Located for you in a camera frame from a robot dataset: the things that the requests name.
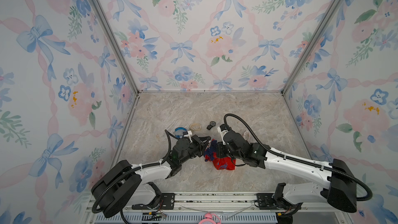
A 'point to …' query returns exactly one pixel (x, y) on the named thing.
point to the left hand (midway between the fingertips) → (213, 136)
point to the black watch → (212, 124)
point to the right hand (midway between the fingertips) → (213, 146)
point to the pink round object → (210, 219)
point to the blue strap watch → (179, 132)
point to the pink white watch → (246, 135)
